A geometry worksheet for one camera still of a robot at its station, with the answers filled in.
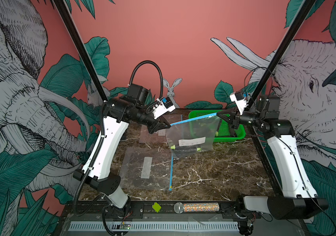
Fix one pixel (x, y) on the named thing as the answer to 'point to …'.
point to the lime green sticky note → (156, 207)
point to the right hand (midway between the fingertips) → (218, 112)
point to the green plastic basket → (224, 133)
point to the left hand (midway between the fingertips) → (168, 123)
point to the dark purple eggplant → (185, 148)
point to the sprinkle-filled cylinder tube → (180, 207)
